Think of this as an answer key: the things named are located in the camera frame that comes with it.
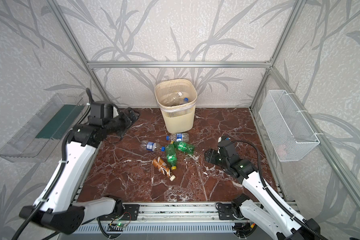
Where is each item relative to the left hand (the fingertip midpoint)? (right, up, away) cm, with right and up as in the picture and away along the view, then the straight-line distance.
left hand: (138, 114), depth 69 cm
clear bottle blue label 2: (-1, -19, +24) cm, 31 cm away
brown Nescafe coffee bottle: (+7, -28, +15) cm, 33 cm away
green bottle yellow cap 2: (+12, -22, +22) cm, 33 cm away
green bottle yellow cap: (+20, -20, +24) cm, 37 cm away
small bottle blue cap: (+16, -14, +29) cm, 37 cm away
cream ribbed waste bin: (+18, -2, +24) cm, 30 cm away
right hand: (+34, -19, +9) cm, 40 cm away
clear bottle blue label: (+21, +11, +30) cm, 38 cm away
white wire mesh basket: (+66, -10, -9) cm, 68 cm away
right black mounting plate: (+42, -49, +4) cm, 64 cm away
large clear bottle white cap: (+11, +11, +32) cm, 36 cm away
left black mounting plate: (-5, -49, +4) cm, 49 cm away
